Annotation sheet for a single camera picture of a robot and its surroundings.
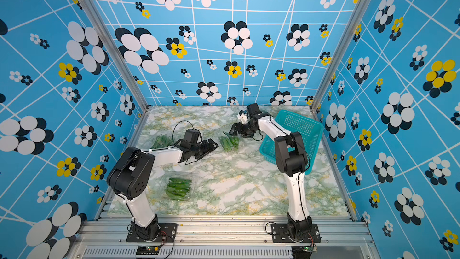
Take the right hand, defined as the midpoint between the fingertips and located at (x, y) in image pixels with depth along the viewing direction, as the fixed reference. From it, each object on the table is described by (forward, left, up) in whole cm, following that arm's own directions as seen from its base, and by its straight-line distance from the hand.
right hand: (237, 133), depth 99 cm
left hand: (-8, +12, -2) cm, 14 cm away
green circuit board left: (-53, +37, -8) cm, 65 cm away
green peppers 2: (-5, +42, -2) cm, 42 cm away
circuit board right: (-53, -29, -2) cm, 60 cm away
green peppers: (-5, +5, -3) cm, 7 cm away
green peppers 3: (-31, +28, -1) cm, 42 cm away
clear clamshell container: (-2, +48, -1) cm, 48 cm away
